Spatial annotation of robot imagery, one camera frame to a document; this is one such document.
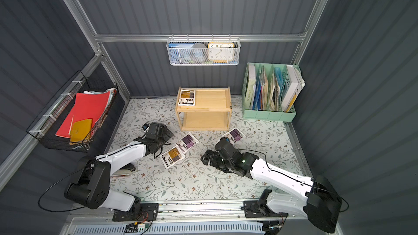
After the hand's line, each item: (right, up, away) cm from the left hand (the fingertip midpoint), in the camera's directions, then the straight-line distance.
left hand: (164, 135), depth 92 cm
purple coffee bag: (+12, -5, +4) cm, 14 cm away
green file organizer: (+61, +26, +4) cm, 67 cm away
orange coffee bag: (+5, -11, -3) cm, 13 cm away
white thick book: (+75, +30, +1) cm, 81 cm away
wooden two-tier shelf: (+27, +14, -6) cm, 31 cm away
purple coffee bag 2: (+41, -1, +6) cm, 41 cm away
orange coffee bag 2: (+14, +21, -3) cm, 26 cm away
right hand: (+26, -9, -15) cm, 31 cm away
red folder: (-30, +16, -19) cm, 39 cm away
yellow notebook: (-28, +6, -25) cm, 38 cm away
